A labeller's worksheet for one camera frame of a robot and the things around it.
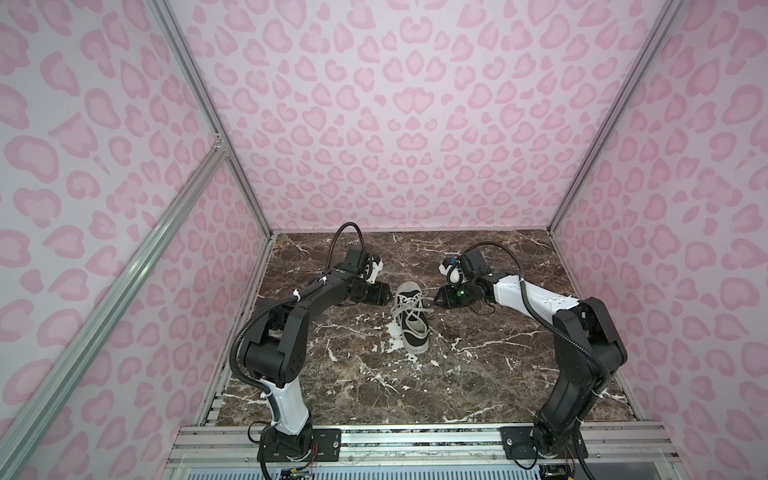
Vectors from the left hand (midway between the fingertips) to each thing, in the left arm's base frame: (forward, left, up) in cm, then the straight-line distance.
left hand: (385, 291), depth 94 cm
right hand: (-3, -17, +1) cm, 17 cm away
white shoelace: (-5, -9, -2) cm, 10 cm away
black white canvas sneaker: (-16, -8, -3) cm, 18 cm away
